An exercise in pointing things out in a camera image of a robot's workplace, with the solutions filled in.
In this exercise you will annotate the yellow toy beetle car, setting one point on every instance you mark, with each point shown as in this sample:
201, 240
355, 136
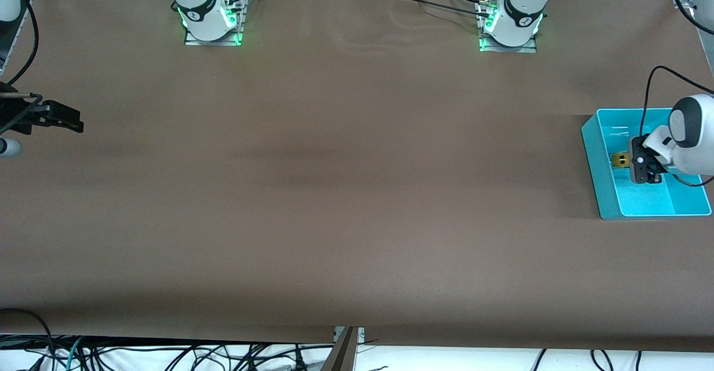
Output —
620, 160

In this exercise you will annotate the teal plastic bin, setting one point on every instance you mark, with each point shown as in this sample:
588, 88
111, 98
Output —
641, 198

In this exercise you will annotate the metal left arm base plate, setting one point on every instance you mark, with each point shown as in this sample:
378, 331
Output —
507, 49

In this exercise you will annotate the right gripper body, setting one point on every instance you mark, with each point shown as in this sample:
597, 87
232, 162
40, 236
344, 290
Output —
12, 116

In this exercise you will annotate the brown table cover sheet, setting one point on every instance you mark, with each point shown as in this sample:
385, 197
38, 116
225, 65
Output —
357, 203

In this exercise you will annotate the aluminium profile beam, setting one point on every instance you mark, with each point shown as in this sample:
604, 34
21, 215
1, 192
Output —
341, 354

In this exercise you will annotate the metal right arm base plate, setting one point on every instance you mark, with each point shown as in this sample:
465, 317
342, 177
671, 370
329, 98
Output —
215, 42

